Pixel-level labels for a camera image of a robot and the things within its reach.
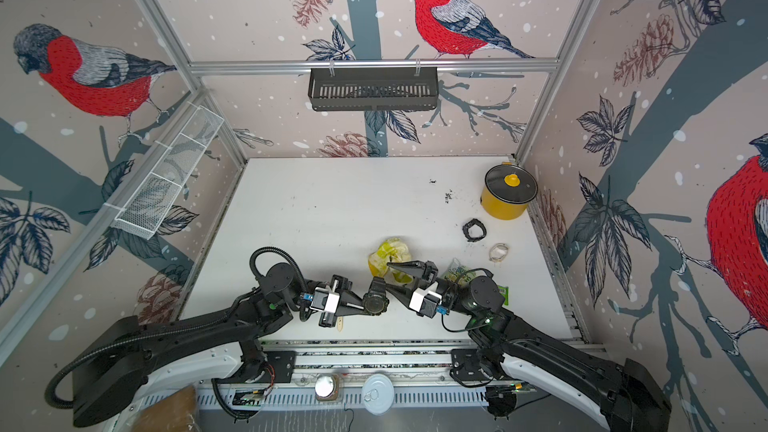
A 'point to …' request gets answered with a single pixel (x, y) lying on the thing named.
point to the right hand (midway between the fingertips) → (391, 265)
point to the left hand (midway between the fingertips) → (375, 306)
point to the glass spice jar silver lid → (327, 387)
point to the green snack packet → (458, 273)
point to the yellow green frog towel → (392, 250)
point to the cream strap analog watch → (498, 252)
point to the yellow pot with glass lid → (508, 190)
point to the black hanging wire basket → (374, 89)
